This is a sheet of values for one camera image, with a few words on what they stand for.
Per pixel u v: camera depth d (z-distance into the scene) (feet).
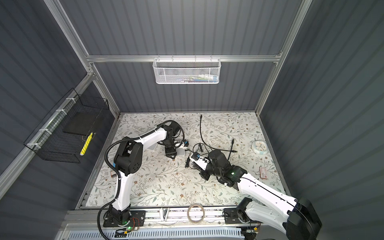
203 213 2.42
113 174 2.84
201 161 2.17
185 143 2.92
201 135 3.53
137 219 2.38
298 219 1.30
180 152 3.07
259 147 3.18
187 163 3.04
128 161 1.86
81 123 2.55
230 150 3.22
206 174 2.27
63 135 2.37
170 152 2.84
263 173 2.88
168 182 2.82
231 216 2.38
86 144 2.28
